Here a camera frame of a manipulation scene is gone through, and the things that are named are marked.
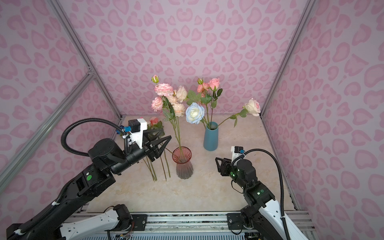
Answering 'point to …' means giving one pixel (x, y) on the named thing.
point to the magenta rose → (151, 173)
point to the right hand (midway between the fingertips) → (218, 159)
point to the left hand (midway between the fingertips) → (165, 131)
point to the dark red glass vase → (184, 168)
